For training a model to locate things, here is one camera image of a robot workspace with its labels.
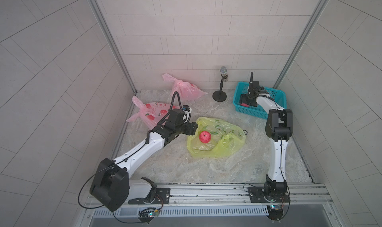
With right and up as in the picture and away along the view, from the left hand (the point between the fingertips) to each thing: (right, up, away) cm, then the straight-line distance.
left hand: (195, 123), depth 82 cm
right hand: (+36, +15, +25) cm, 47 cm away
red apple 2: (+6, -8, +4) cm, 11 cm away
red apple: (+32, +10, +15) cm, 37 cm away
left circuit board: (-21, -38, -17) cm, 47 cm away
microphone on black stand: (+19, +17, +30) cm, 39 cm away
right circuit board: (+38, -40, -13) cm, 56 cm away
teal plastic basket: (+60, +16, +22) cm, 66 cm away
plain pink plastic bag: (-6, +20, +19) cm, 28 cm away
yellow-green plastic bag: (+18, -9, +3) cm, 20 cm away
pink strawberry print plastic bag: (-27, +5, +9) cm, 29 cm away
